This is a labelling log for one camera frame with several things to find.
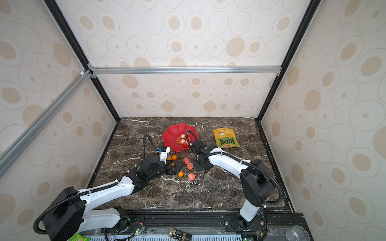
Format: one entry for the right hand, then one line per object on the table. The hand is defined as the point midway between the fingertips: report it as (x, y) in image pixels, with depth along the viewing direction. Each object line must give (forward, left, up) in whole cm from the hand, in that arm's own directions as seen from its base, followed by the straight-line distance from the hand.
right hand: (205, 166), depth 88 cm
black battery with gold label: (-34, +11, -2) cm, 36 cm away
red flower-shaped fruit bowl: (+28, +23, -2) cm, 36 cm away
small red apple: (+24, +16, -2) cm, 29 cm away
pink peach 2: (-6, +8, -2) cm, 10 cm away
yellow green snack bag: (+24, -14, -3) cm, 28 cm away
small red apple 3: (+17, +13, -2) cm, 22 cm away
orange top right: (+6, +20, -2) cm, 21 cm away
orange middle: (-8, +16, +15) cm, 23 cm away
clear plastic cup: (-30, -44, -6) cm, 54 cm away
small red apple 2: (+22, +14, -2) cm, 26 cm away
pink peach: (+1, +9, -2) cm, 10 cm away
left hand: (-4, +12, +9) cm, 16 cm away
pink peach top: (+5, +12, -2) cm, 13 cm away
